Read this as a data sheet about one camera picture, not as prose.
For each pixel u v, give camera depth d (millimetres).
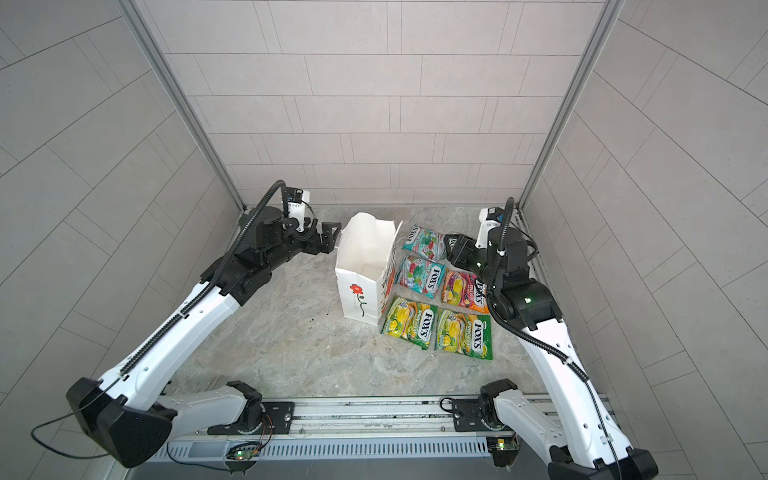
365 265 984
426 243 1026
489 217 595
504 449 681
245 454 642
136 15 709
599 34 738
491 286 495
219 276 481
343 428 708
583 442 362
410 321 846
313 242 612
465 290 911
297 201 590
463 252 580
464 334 826
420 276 942
